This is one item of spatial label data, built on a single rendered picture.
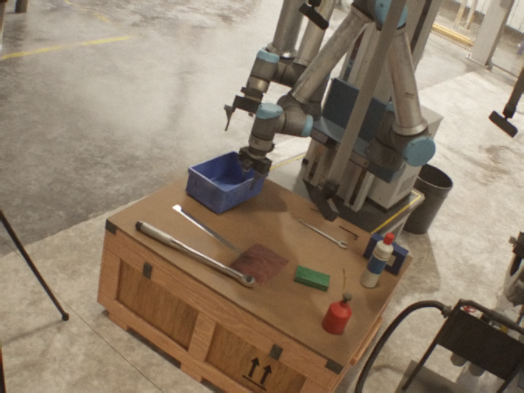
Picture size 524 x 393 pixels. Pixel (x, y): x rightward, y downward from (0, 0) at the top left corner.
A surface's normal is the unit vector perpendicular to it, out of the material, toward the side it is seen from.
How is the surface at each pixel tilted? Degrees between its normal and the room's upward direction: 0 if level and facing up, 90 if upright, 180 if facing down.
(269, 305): 0
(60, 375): 0
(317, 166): 90
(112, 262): 90
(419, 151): 94
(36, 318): 0
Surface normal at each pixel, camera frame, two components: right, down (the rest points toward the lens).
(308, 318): 0.26, -0.82
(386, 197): -0.60, 0.27
